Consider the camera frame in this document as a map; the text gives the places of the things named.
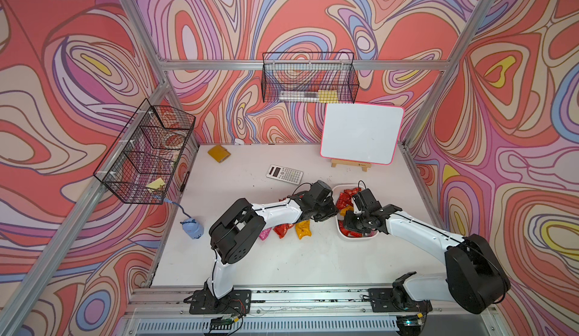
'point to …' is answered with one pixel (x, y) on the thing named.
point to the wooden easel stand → (363, 165)
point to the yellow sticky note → (156, 184)
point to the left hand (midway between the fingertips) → (343, 212)
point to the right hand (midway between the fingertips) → (346, 229)
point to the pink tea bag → (264, 233)
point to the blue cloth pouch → (192, 228)
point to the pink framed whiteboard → (361, 132)
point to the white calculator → (284, 174)
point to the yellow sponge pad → (219, 153)
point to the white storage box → (335, 190)
